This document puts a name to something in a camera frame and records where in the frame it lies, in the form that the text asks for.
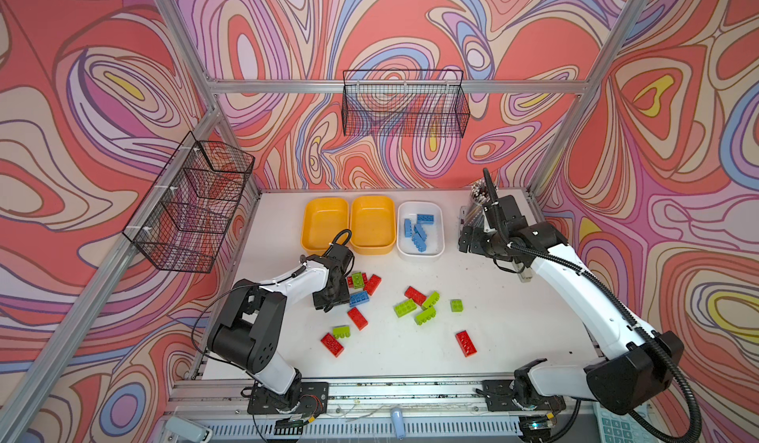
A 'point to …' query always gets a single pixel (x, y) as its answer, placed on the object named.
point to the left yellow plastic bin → (321, 220)
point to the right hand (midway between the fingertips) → (476, 250)
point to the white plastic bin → (435, 241)
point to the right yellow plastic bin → (373, 224)
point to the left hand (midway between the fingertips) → (341, 299)
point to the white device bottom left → (189, 429)
